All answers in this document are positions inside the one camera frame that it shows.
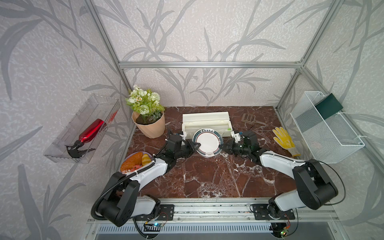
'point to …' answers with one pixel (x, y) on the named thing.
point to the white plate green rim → (209, 139)
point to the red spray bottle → (74, 151)
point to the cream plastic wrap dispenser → (219, 121)
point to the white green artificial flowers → (145, 102)
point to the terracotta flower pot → (152, 125)
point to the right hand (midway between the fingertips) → (218, 146)
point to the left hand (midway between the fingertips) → (202, 145)
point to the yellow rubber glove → (284, 140)
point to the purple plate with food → (134, 160)
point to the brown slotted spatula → (250, 118)
